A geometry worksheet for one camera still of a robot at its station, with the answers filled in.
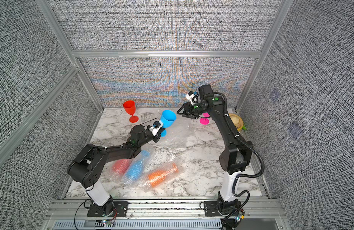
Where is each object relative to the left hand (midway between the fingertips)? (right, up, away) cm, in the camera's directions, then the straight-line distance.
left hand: (166, 125), depth 88 cm
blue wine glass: (+2, +5, -8) cm, 10 cm away
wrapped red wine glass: (-25, -23, -8) cm, 35 cm away
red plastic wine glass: (-26, +13, +12) cm, 32 cm away
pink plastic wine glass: (+28, +3, +22) cm, 36 cm away
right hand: (+9, +9, -9) cm, 15 cm away
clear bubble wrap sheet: (+9, -7, +14) cm, 18 cm away
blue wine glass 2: (-16, -23, -8) cm, 29 cm away
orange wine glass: (-5, -28, -11) cm, 31 cm away
